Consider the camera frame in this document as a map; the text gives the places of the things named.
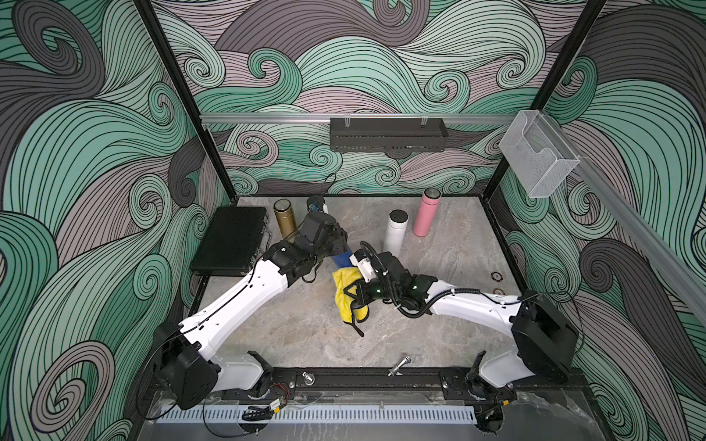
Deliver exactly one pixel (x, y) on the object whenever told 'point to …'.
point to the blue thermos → (343, 260)
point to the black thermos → (314, 203)
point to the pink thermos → (427, 210)
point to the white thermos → (395, 231)
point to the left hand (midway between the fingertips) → (339, 233)
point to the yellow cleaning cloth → (343, 277)
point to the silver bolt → (407, 359)
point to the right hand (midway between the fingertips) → (342, 294)
